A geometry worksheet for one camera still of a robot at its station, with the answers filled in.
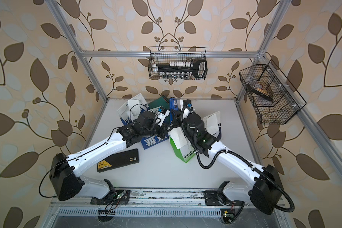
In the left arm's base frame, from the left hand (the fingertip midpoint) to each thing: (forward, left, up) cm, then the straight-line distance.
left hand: (170, 125), depth 75 cm
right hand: (+5, -2, +7) cm, 9 cm away
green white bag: (-9, -7, -10) cm, 15 cm away
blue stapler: (+4, -2, +10) cm, 11 cm away
